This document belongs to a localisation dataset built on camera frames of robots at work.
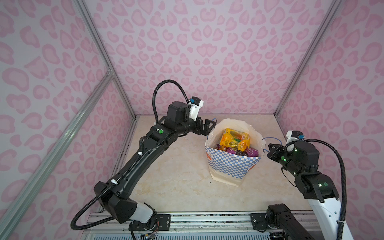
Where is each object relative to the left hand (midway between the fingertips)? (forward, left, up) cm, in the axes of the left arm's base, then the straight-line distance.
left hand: (209, 118), depth 66 cm
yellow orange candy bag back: (+2, -14, -19) cm, 24 cm away
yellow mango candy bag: (+3, -8, -29) cm, 30 cm away
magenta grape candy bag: (-6, -22, -20) cm, 30 cm away
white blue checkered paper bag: (-13, -11, -23) cm, 28 cm away
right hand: (-9, -26, -8) cm, 28 cm away
